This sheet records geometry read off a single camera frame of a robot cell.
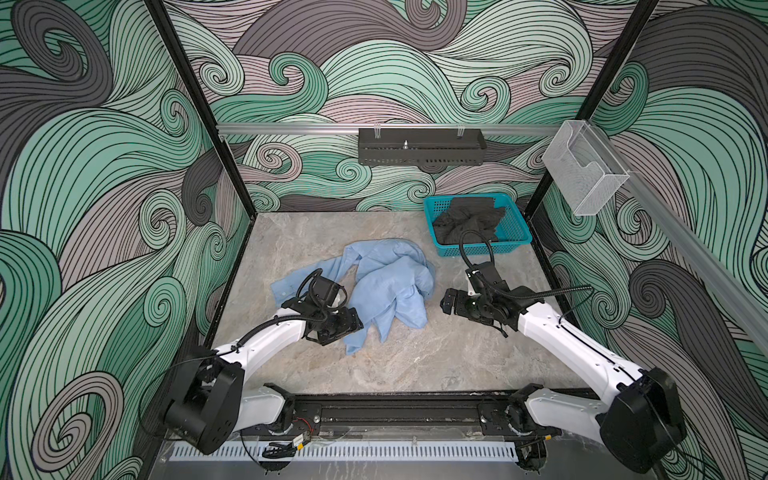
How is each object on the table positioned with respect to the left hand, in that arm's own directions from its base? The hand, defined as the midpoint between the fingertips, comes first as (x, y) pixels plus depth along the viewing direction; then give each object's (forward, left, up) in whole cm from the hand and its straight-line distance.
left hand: (355, 327), depth 84 cm
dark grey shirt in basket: (+46, -41, +1) cm, 62 cm away
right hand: (+4, -28, +6) cm, 29 cm away
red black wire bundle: (-29, +16, -8) cm, 34 cm away
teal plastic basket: (+38, -56, +2) cm, 67 cm away
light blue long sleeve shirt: (+13, -10, +3) cm, 17 cm away
